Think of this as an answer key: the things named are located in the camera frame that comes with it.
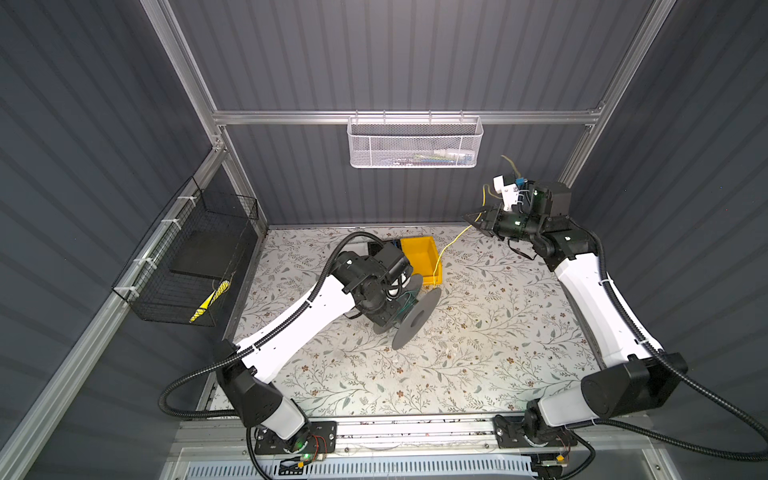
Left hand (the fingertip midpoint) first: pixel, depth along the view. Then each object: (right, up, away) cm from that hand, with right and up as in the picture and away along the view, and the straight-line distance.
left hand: (384, 313), depth 73 cm
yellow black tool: (-40, +4, -4) cm, 41 cm away
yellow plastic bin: (+14, +13, +41) cm, 46 cm away
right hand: (+20, +23, -2) cm, 30 cm away
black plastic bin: (+4, +18, +34) cm, 38 cm away
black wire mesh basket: (-48, +17, +5) cm, 51 cm away
